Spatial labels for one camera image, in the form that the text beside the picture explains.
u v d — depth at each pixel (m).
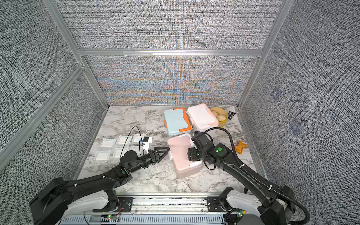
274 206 0.37
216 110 1.15
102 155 0.92
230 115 1.12
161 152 0.71
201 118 0.93
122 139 1.00
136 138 1.03
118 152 0.95
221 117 1.03
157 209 0.73
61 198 0.41
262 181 0.43
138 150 0.73
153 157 0.65
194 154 0.67
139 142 0.72
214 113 1.13
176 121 0.92
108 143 0.98
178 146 0.81
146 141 0.70
